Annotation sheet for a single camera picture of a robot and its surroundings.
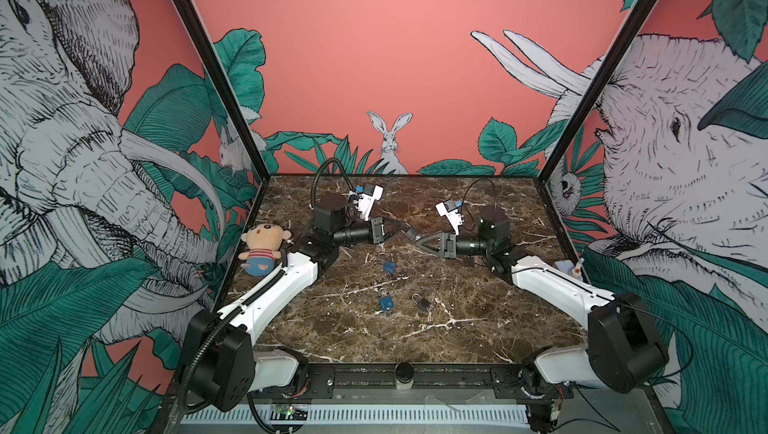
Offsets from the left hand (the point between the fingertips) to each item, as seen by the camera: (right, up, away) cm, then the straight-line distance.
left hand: (405, 224), depth 71 cm
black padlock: (+6, -25, +17) cm, 31 cm away
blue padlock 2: (-5, -25, +16) cm, 30 cm away
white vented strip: (-9, -46, 0) cm, 47 cm away
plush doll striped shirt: (-44, -7, +21) cm, 49 cm away
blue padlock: (-4, -15, +25) cm, 29 cm away
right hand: (+3, -5, +2) cm, 7 cm away
